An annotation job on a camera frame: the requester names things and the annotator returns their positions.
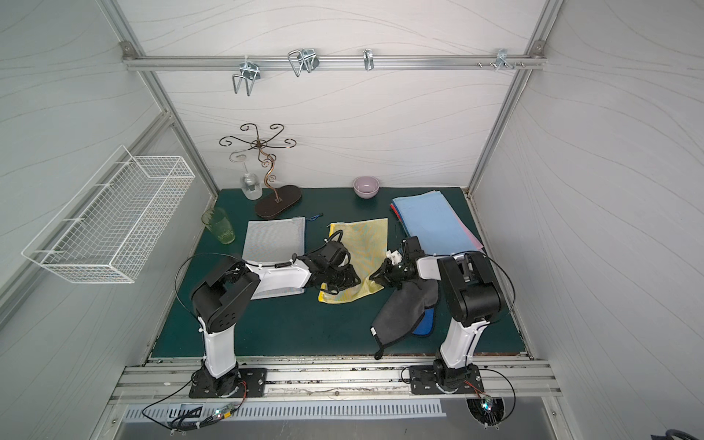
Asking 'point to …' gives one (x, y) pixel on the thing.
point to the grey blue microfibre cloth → (409, 310)
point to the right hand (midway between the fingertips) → (371, 277)
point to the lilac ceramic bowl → (366, 187)
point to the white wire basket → (109, 229)
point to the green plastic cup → (218, 224)
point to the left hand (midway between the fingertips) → (362, 285)
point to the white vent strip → (167, 413)
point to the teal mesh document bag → (428, 217)
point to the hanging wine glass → (249, 181)
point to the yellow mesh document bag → (367, 242)
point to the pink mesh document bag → (474, 242)
